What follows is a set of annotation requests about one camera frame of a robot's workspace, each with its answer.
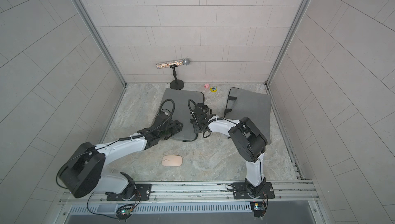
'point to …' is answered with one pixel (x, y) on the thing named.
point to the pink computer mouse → (172, 160)
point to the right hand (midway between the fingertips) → (198, 127)
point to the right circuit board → (258, 208)
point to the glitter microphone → (185, 61)
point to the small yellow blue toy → (213, 89)
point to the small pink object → (207, 86)
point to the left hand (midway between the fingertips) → (183, 125)
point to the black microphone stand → (176, 84)
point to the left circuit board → (124, 213)
